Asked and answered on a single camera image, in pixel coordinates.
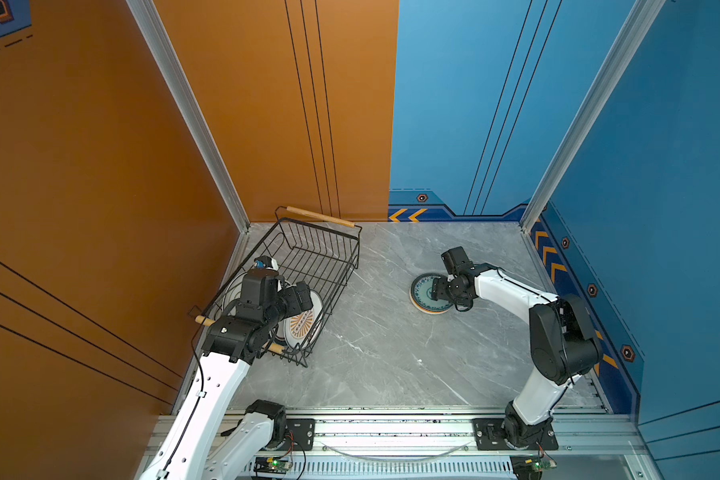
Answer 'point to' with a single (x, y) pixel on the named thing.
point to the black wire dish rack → (305, 247)
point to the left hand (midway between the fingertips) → (294, 289)
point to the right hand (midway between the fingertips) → (441, 295)
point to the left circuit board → (271, 465)
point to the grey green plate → (421, 289)
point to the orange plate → (434, 312)
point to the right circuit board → (530, 466)
